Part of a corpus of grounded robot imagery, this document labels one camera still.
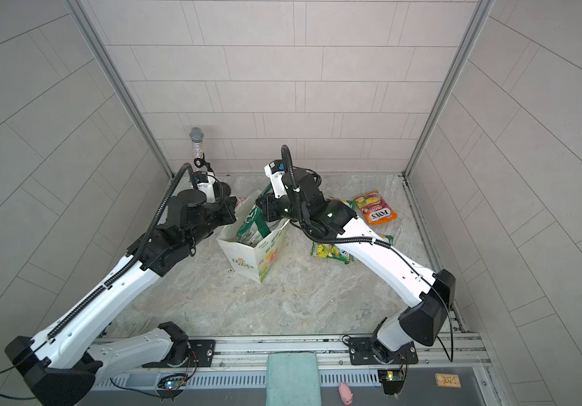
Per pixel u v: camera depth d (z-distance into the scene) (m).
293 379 0.67
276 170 0.58
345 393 0.64
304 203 0.49
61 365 0.37
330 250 0.89
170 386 0.64
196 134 0.86
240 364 0.71
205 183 0.59
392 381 0.68
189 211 0.48
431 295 0.39
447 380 0.67
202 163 0.97
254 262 0.73
